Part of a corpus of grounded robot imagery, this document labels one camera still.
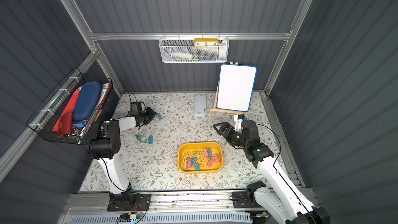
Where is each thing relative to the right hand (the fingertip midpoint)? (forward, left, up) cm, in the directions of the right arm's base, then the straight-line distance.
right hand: (221, 128), depth 75 cm
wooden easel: (+24, +1, -14) cm, 28 cm away
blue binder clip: (+21, +39, -20) cm, 49 cm away
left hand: (+23, +40, -16) cm, 49 cm away
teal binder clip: (+5, +48, -18) cm, 51 cm away
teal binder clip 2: (-13, +12, -19) cm, 26 cm away
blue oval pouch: (+8, +64, +12) cm, 65 cm away
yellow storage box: (-7, +12, -20) cm, 24 cm away
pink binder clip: (-10, +5, -20) cm, 23 cm away
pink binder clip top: (-5, +7, -18) cm, 20 cm away
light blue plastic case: (+32, +12, -20) cm, 39 cm away
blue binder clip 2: (-9, +14, -19) cm, 25 cm away
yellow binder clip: (-6, +19, -19) cm, 28 cm away
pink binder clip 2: (-7, +2, -20) cm, 21 cm away
